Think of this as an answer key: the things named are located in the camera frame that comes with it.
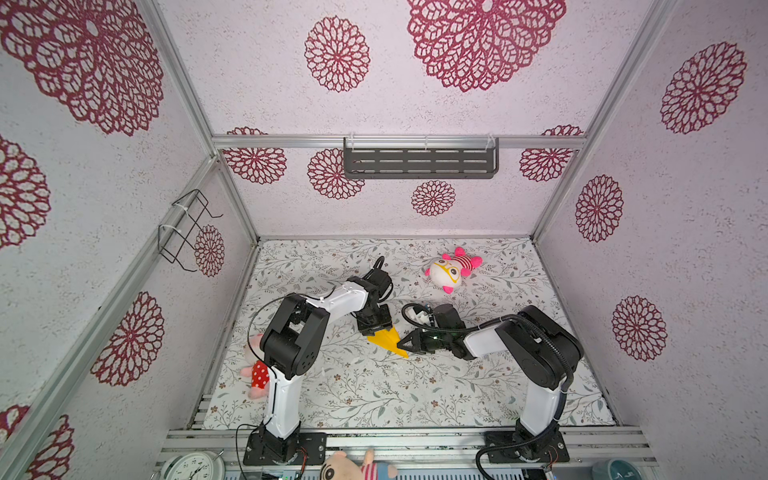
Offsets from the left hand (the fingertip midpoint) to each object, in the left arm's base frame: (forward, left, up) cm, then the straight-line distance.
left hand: (381, 337), depth 95 cm
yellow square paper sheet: (-2, -2, +2) cm, 3 cm away
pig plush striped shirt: (-35, +10, +10) cm, 38 cm away
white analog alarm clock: (-34, +42, +6) cm, 54 cm away
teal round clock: (-36, -55, +3) cm, 66 cm away
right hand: (-4, -5, +4) cm, 7 cm away
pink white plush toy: (+19, -22, +10) cm, 31 cm away
